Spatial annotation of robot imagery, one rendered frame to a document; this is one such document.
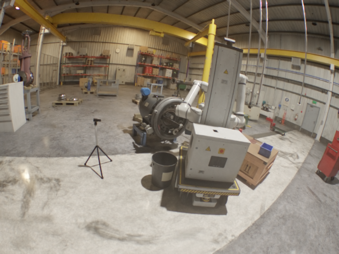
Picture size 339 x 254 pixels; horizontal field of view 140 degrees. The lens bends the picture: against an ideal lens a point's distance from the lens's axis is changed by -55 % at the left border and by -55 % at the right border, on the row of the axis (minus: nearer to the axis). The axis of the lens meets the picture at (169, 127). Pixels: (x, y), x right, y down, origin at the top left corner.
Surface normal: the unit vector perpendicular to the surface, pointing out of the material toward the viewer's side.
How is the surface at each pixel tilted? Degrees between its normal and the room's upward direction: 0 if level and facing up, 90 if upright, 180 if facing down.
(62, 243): 0
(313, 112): 90
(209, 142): 90
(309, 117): 90
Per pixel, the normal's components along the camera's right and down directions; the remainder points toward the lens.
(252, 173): -0.84, 0.07
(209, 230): 0.15, -0.93
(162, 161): 0.12, 0.29
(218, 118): -0.09, 0.32
